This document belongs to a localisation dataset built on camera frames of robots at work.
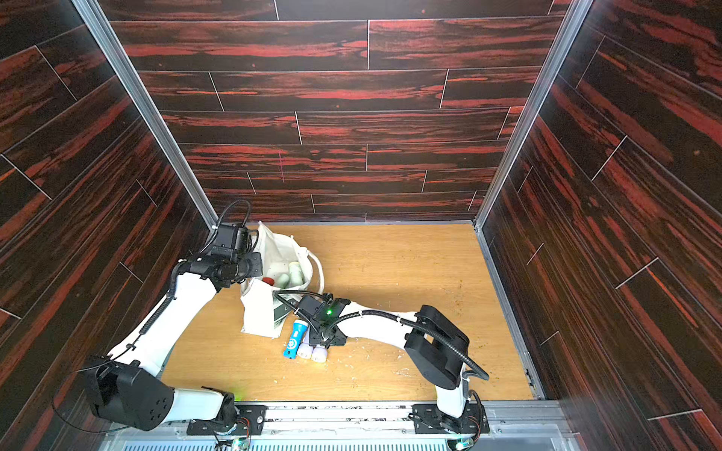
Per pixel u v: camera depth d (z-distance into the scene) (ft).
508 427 2.44
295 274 3.05
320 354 2.70
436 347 1.53
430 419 2.42
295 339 2.82
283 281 3.08
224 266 1.83
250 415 2.43
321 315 2.14
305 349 2.75
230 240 1.96
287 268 3.12
